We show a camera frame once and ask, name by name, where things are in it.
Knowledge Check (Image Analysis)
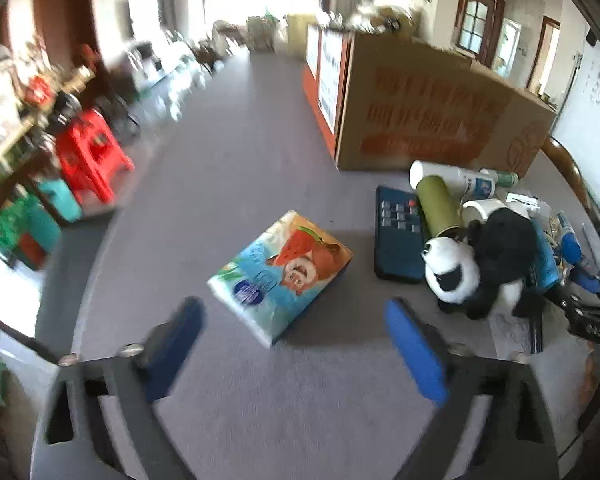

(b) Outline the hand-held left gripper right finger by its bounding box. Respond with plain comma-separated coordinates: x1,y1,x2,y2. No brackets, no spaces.
384,298,561,480

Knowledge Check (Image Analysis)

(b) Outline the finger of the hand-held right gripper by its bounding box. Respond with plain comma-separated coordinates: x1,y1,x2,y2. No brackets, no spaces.
560,282,600,353

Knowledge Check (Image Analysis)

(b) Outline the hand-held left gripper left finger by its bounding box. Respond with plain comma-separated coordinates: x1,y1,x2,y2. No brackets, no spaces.
30,296,206,480

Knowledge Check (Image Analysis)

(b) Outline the dark blue remote control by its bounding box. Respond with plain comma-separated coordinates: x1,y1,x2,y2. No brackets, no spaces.
374,185,431,283

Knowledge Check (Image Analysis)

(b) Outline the panda plush toy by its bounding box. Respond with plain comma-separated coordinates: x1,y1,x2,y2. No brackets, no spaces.
421,207,546,321

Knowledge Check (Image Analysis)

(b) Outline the colourful tissue pack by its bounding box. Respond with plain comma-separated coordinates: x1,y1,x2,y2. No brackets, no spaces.
206,209,355,348

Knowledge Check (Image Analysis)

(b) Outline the white cylindrical bottle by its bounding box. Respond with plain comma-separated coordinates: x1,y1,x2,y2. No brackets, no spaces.
461,199,511,226

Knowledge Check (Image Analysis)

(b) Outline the white tube blue label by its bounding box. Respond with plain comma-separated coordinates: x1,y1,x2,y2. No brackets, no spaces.
409,160,498,200

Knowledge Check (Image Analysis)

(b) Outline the cardboard box orange print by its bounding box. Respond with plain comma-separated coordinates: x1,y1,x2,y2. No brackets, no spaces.
302,25,558,178

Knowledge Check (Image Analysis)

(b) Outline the grey cloth desktop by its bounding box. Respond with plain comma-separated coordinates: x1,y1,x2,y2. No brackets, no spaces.
30,52,600,480

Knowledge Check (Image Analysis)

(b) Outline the light blue pouch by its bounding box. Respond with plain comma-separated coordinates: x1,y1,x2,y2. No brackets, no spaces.
532,220,563,291

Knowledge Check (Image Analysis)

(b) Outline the white power strip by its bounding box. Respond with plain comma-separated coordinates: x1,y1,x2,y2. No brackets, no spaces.
505,191,552,221

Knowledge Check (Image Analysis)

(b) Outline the green cylinder tube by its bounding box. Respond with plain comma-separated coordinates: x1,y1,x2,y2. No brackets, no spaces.
414,174,465,238

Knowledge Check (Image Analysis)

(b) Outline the teal plastic stool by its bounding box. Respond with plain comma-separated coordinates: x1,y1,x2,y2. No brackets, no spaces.
37,180,84,224

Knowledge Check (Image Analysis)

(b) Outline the red plastic stool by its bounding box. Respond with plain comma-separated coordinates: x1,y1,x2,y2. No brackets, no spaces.
55,110,136,206

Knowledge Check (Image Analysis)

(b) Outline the glazed wooden door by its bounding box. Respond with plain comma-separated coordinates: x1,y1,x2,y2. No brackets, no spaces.
455,0,507,68

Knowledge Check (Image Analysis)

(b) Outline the standing fan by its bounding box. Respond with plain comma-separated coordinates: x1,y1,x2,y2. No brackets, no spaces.
355,2,417,37

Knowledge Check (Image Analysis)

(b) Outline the brown wooden door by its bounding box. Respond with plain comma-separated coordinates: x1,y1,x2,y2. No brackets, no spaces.
32,0,102,68

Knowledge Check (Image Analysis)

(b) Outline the whiteboard grey frame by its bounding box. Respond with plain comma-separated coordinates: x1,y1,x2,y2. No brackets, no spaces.
550,40,600,196

